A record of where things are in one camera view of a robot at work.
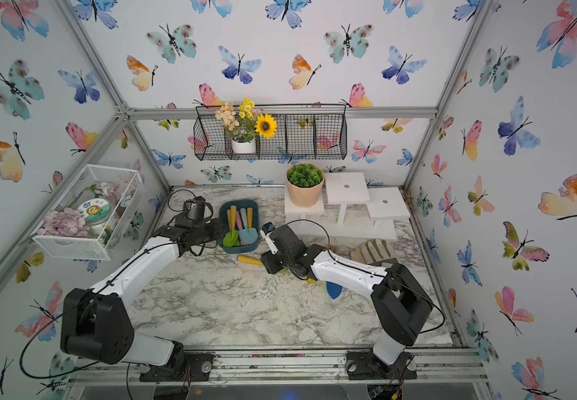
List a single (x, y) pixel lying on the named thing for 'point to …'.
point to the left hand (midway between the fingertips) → (225, 224)
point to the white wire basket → (121, 187)
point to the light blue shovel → (247, 235)
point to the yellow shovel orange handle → (249, 217)
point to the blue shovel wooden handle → (333, 289)
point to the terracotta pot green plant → (305, 182)
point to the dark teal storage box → (252, 247)
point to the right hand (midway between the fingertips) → (269, 253)
